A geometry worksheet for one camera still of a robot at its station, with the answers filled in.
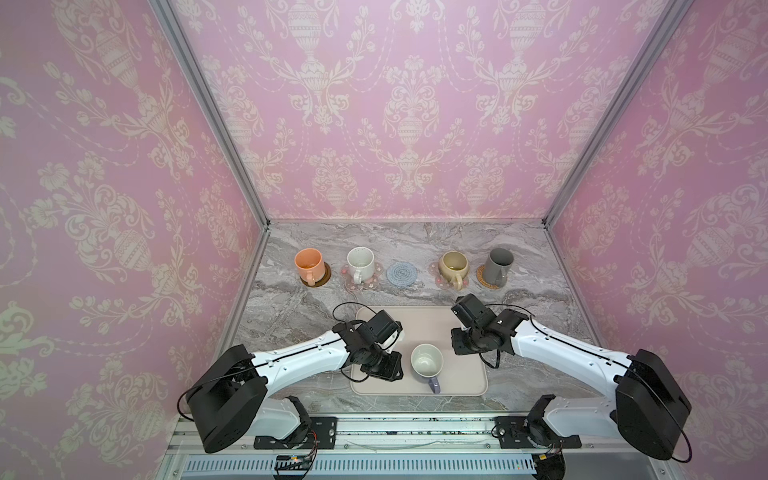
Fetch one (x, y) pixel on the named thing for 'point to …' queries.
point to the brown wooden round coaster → (323, 281)
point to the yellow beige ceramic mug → (453, 266)
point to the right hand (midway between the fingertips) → (456, 343)
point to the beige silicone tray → (461, 375)
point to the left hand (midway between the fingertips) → (401, 379)
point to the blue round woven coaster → (401, 274)
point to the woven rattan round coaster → (481, 279)
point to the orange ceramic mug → (310, 265)
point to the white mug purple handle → (427, 361)
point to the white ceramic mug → (361, 262)
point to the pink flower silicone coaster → (368, 284)
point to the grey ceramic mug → (496, 264)
